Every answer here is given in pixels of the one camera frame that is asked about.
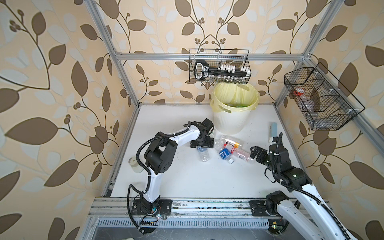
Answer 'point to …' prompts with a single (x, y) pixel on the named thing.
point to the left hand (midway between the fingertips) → (207, 145)
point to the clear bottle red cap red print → (240, 153)
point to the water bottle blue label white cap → (204, 154)
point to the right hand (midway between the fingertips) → (259, 152)
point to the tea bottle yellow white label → (228, 141)
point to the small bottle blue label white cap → (226, 155)
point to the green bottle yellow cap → (239, 106)
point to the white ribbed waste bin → (228, 123)
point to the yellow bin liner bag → (233, 97)
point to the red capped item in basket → (299, 91)
